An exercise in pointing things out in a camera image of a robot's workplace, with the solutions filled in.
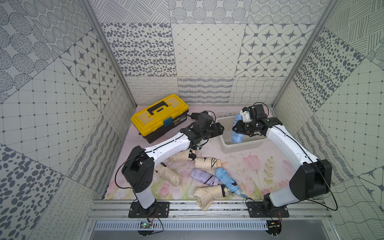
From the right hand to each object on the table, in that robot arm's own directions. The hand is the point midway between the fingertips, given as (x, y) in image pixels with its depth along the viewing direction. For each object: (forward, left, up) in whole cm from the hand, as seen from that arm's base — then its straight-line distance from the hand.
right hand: (235, 130), depth 84 cm
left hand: (0, +8, +5) cm, 10 cm away
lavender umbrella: (-22, +18, -15) cm, 32 cm away
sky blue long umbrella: (-25, +5, -13) cm, 28 cm away
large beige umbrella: (-31, +17, -12) cm, 38 cm away
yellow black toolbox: (+7, +48, +1) cm, 49 cm away
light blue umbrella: (-6, 0, +1) cm, 6 cm away
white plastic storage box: (-6, -11, -2) cm, 12 cm away
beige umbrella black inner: (-10, +31, -13) cm, 35 cm away
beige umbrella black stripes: (-14, +16, -14) cm, 25 cm away
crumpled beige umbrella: (-22, +36, -12) cm, 44 cm away
